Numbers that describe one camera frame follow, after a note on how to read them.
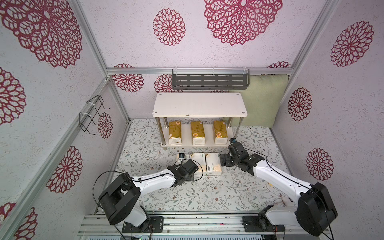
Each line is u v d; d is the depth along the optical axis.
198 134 0.95
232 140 0.77
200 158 0.92
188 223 0.75
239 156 0.65
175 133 0.96
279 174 0.50
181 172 0.66
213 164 0.89
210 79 0.95
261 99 0.98
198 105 0.80
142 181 0.48
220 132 0.95
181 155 0.78
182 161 0.78
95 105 0.78
